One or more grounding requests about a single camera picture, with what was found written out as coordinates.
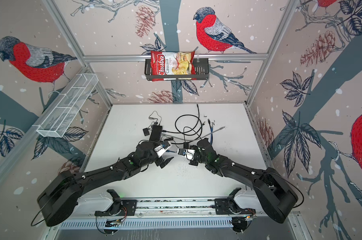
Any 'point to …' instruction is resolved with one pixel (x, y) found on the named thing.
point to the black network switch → (156, 133)
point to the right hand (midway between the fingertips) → (183, 152)
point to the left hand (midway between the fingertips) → (168, 150)
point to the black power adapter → (146, 131)
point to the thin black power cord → (153, 118)
